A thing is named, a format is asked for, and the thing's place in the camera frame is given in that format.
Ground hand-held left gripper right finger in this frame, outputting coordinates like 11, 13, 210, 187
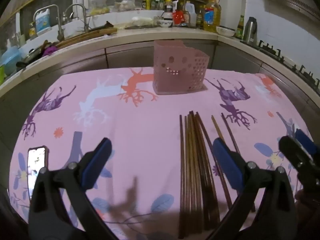
207, 138, 297, 240

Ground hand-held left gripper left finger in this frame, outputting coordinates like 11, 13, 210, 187
29, 137, 118, 240

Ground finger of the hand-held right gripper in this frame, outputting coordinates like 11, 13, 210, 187
295, 129, 320, 157
279, 135, 320, 193

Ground long wooden chopstick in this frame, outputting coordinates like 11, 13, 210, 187
211, 115, 256, 212
221, 113, 242, 155

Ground pile of brown chopsticks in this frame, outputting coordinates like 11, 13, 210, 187
178, 110, 222, 240

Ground pink plastic utensil holder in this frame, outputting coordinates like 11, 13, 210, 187
153, 40, 208, 95

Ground pink printed tablecloth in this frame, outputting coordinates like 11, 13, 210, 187
9, 66, 316, 240

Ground smartphone with lit screen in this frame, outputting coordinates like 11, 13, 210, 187
27, 145, 49, 201

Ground black gas stove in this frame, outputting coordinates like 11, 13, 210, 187
241, 39, 320, 93

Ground steel thermos kettle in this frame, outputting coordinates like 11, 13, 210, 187
243, 17, 258, 44

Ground purple cloth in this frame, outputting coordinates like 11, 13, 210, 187
41, 43, 58, 57

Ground dark cooking pan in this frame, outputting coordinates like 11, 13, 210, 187
16, 45, 46, 68

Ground wooden cutting board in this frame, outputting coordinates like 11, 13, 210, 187
53, 26, 118, 48

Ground green sauce bottle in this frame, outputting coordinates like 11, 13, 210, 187
236, 15, 245, 39

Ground plain white bowl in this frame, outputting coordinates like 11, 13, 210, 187
216, 26, 236, 38

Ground blue plastic basin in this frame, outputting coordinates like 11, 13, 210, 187
0, 46, 22, 77

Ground steel range hood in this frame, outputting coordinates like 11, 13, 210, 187
263, 0, 320, 22

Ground small yellow bottle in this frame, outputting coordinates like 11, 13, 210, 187
28, 22, 38, 40

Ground tall steel faucet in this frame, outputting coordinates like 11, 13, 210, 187
33, 4, 65, 42

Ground curved steel faucet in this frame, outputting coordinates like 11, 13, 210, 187
64, 3, 90, 33

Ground large cooking oil bottle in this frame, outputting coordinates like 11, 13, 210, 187
203, 0, 222, 33

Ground white plastic bag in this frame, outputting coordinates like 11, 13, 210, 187
131, 16, 153, 27

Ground dark glass bottle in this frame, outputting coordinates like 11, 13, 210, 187
196, 5, 204, 29

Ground blue label detergent jug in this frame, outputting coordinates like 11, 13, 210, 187
35, 8, 52, 33

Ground red packet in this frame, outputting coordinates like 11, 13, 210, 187
172, 10, 187, 27

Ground white plastic jug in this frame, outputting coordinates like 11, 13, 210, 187
183, 1, 197, 27

